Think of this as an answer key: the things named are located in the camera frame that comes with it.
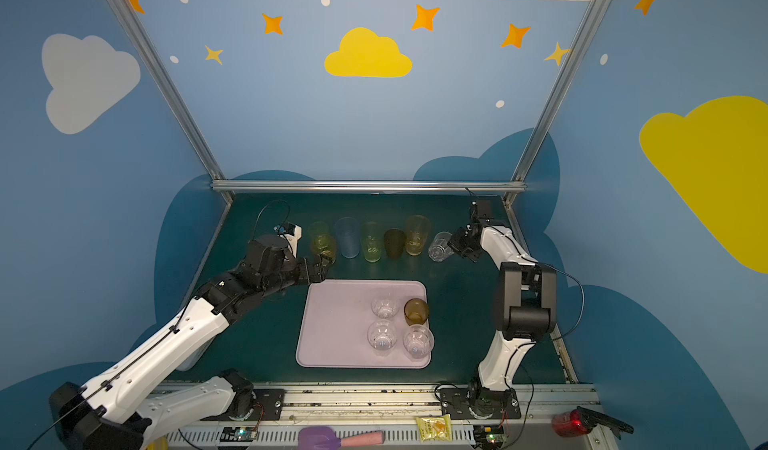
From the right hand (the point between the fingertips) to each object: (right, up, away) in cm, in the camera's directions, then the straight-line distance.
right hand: (456, 244), depth 97 cm
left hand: (-40, -3, -21) cm, 45 cm away
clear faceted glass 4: (-24, -26, -11) cm, 37 cm away
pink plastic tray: (-29, -23, -8) cm, 38 cm away
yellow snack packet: (-11, -42, -26) cm, 51 cm away
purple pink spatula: (-39, -45, -26) cm, 65 cm away
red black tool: (+18, -35, -35) cm, 53 cm away
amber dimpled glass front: (-14, -20, -8) cm, 26 cm away
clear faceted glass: (-4, -2, +8) cm, 9 cm away
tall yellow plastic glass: (-13, +4, +2) cm, 14 cm away
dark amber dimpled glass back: (-20, +1, +5) cm, 21 cm away
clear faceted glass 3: (-14, -27, -13) cm, 33 cm away
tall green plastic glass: (-28, +1, +4) cm, 28 cm away
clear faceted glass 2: (-23, -19, -6) cm, 31 cm away
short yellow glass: (-45, -2, +8) cm, 45 cm away
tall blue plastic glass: (-36, +5, +3) cm, 37 cm away
